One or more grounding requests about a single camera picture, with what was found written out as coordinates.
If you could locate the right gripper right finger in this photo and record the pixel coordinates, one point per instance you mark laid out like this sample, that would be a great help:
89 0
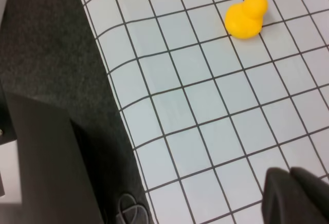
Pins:
314 188

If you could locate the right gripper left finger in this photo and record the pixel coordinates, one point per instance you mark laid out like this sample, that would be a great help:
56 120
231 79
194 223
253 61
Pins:
283 199

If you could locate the white grid-pattern cloth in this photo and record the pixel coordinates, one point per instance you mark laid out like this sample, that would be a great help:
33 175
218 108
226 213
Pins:
206 113

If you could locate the yellow rubber duck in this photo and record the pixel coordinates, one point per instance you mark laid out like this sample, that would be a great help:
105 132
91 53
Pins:
244 20

